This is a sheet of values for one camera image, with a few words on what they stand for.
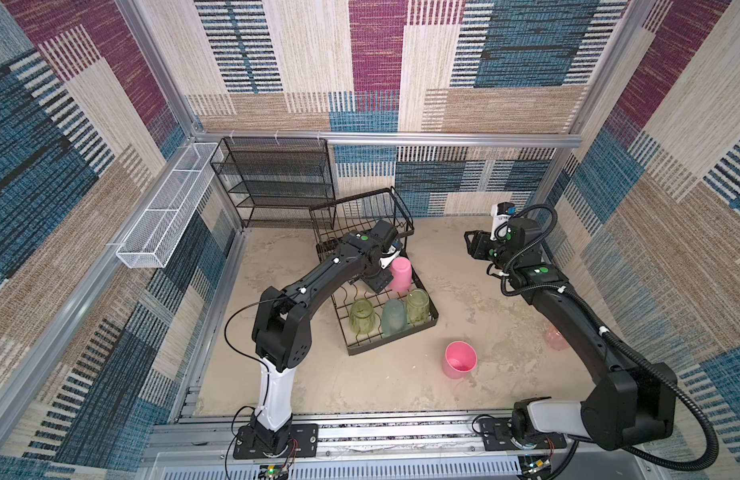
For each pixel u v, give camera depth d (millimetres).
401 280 916
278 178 1091
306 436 744
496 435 732
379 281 799
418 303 877
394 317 842
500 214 712
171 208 774
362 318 828
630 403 406
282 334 498
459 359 845
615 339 456
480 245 719
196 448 748
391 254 757
